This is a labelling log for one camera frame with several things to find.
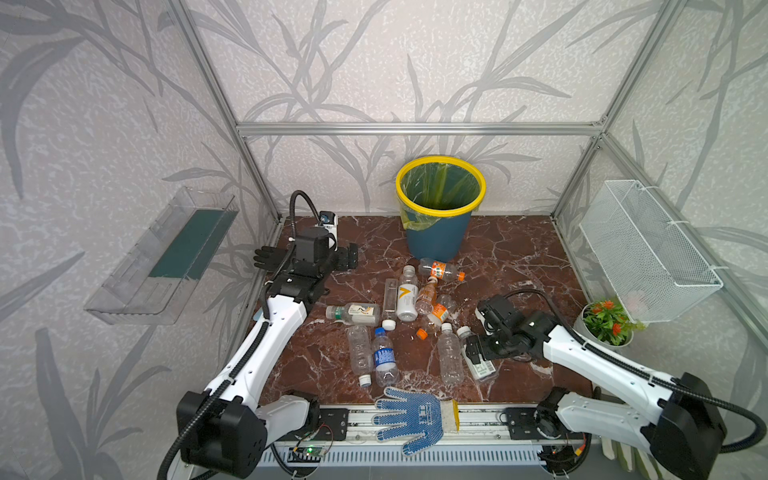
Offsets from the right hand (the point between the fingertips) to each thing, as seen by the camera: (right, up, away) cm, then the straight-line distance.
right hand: (479, 340), depth 82 cm
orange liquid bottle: (-14, +11, +6) cm, 19 cm away
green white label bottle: (-1, -7, -3) cm, 8 cm away
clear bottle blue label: (-25, -7, -5) cm, 27 cm away
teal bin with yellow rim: (-9, +44, +25) cm, 51 cm away
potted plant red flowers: (+31, +6, -7) cm, 32 cm away
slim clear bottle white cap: (-25, +9, +9) cm, 28 cm away
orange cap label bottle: (-10, +5, +7) cm, 13 cm away
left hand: (-37, +30, -2) cm, 48 cm away
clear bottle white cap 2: (-7, -4, +5) cm, 10 cm away
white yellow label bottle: (-19, +11, +10) cm, 24 cm away
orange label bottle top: (-9, +18, +17) cm, 26 cm away
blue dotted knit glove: (-16, -16, -6) cm, 24 cm away
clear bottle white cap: (-33, -2, -1) cm, 33 cm away
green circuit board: (-43, -23, -11) cm, 50 cm away
